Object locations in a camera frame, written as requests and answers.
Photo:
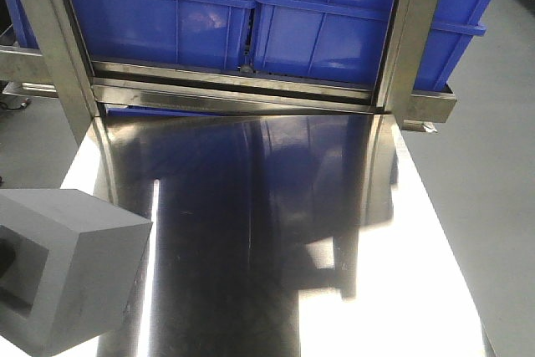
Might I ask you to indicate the grey block with square hole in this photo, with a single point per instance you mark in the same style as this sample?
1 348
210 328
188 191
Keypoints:
96 273

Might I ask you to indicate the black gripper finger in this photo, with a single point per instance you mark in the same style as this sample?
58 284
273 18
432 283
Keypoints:
6 258

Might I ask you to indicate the steel rack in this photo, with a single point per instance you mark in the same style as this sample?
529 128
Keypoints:
234 100

